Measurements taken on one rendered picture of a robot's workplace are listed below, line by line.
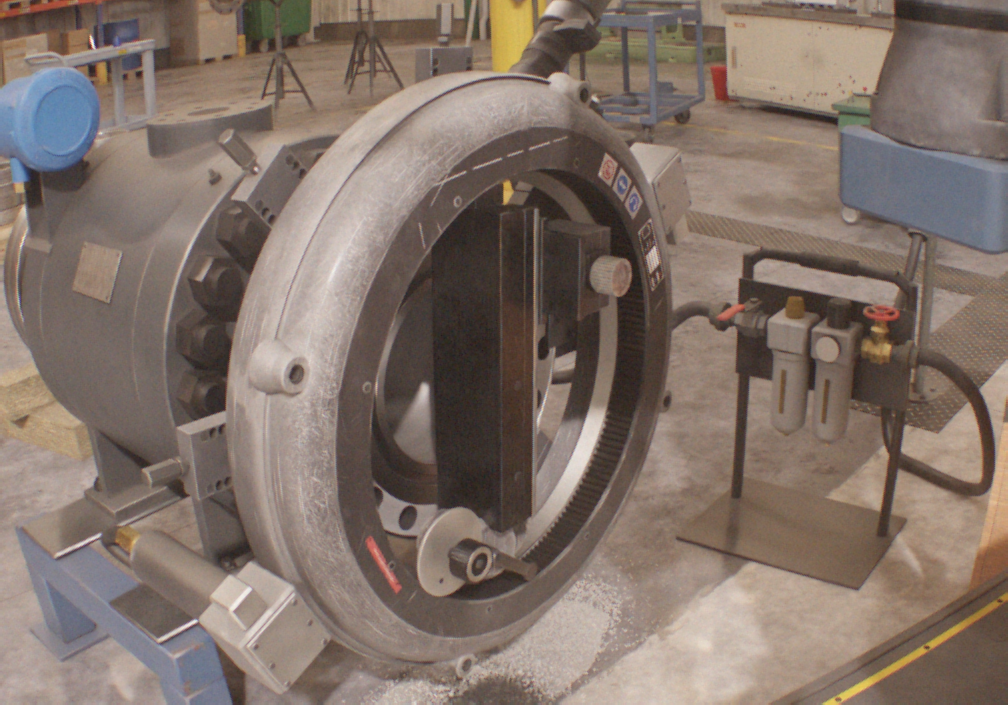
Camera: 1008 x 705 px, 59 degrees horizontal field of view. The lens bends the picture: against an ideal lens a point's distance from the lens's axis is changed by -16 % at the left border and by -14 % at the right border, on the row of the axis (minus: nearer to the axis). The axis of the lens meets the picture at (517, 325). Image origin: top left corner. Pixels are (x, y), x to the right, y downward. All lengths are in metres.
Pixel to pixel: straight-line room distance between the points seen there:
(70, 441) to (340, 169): 1.75
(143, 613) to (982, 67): 1.31
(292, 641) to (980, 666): 0.82
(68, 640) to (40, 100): 0.99
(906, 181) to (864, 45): 6.53
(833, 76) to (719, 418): 5.05
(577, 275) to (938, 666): 0.66
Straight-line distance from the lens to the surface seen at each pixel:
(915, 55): 0.70
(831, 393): 1.93
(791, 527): 2.13
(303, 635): 1.13
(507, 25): 4.86
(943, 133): 0.68
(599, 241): 1.20
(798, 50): 7.60
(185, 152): 1.53
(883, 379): 1.97
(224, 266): 1.31
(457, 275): 1.18
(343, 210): 1.02
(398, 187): 1.04
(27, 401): 2.78
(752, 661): 1.76
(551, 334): 1.48
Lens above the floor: 1.10
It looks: 20 degrees down
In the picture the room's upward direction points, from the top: 2 degrees counter-clockwise
